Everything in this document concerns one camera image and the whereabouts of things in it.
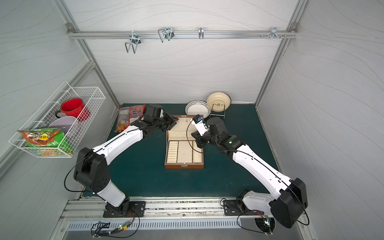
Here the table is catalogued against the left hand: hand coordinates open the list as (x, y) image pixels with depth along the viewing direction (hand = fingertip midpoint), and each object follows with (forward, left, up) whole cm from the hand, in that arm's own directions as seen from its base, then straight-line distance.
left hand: (179, 119), depth 83 cm
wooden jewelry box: (-12, -1, -16) cm, 20 cm away
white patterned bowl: (+30, -11, -21) cm, 38 cm away
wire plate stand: (+23, -26, -22) cm, 41 cm away
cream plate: (+23, -25, -8) cm, 35 cm away
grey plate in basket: (-14, +49, +13) cm, 53 cm away
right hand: (-10, -8, +2) cm, 13 cm away
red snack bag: (+17, +42, -17) cm, 48 cm away
